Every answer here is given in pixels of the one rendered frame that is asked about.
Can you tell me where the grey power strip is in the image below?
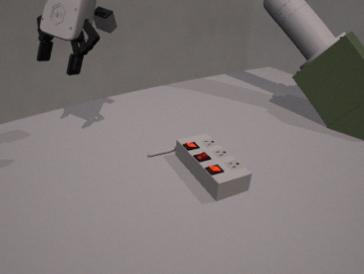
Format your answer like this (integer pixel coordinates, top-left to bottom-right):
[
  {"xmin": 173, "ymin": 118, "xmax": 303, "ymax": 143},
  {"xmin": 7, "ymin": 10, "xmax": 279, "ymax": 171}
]
[{"xmin": 148, "ymin": 134, "xmax": 252, "ymax": 201}]

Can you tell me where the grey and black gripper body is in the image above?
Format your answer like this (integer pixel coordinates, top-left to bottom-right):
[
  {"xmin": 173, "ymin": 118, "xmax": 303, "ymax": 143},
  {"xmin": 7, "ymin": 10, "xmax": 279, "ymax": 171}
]
[{"xmin": 40, "ymin": 0, "xmax": 96, "ymax": 41}]

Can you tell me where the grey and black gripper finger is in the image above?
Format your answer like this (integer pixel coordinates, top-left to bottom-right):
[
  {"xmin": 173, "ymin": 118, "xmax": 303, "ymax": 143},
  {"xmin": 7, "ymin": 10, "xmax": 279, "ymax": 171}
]
[
  {"xmin": 37, "ymin": 16, "xmax": 54, "ymax": 62},
  {"xmin": 66, "ymin": 19, "xmax": 100, "ymax": 75}
]

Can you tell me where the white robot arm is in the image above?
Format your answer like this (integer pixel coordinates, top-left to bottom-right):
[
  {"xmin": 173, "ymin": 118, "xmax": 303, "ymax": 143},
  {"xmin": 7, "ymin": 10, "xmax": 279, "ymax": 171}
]
[{"xmin": 93, "ymin": 0, "xmax": 346, "ymax": 70}]

